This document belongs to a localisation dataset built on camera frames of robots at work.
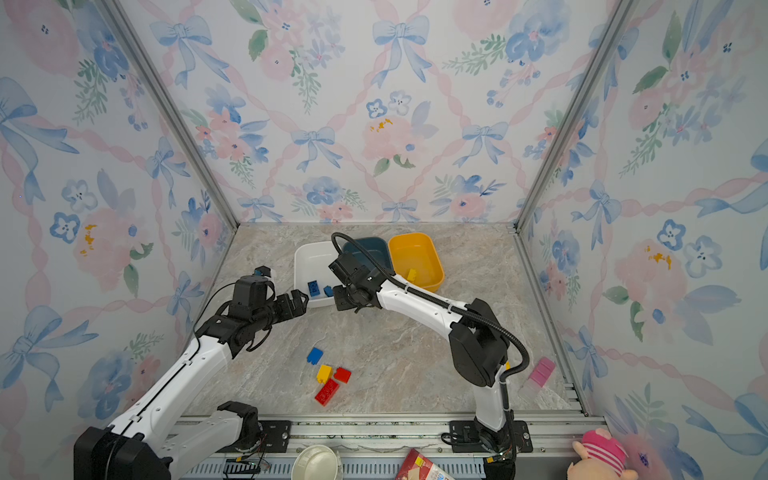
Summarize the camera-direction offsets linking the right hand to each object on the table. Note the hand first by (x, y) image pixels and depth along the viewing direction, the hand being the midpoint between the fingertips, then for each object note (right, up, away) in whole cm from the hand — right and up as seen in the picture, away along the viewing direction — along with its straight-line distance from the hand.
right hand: (341, 295), depth 86 cm
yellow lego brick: (-4, -21, -4) cm, 22 cm away
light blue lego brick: (-8, -18, +2) cm, 20 cm away
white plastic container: (-13, +5, +19) cm, 24 cm away
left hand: (-12, 0, -4) cm, 13 cm away
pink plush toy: (+61, -33, -20) cm, 72 cm away
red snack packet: (+20, -36, -18) cm, 45 cm away
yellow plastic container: (+23, +10, +26) cm, 36 cm away
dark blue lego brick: (-12, +1, +15) cm, 19 cm away
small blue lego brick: (-6, 0, +13) cm, 14 cm away
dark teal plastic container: (+10, +13, +24) cm, 29 cm away
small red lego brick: (0, -22, -2) cm, 22 cm away
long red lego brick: (-3, -25, -6) cm, 26 cm away
